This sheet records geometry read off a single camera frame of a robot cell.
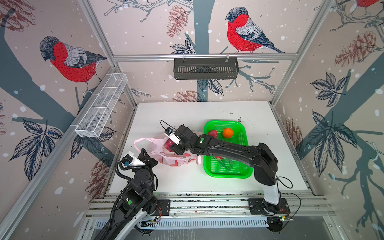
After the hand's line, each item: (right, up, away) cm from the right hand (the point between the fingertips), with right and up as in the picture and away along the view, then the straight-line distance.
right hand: (174, 140), depth 81 cm
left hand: (-12, -1, -10) cm, 15 cm away
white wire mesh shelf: (-39, +19, -3) cm, 44 cm away
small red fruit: (+24, +2, +14) cm, 27 cm away
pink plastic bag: (-4, -8, -7) cm, 11 cm away
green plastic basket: (+30, -17, +5) cm, 34 cm away
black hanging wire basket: (+17, +48, +24) cm, 56 cm away
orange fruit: (+33, +2, +14) cm, 36 cm away
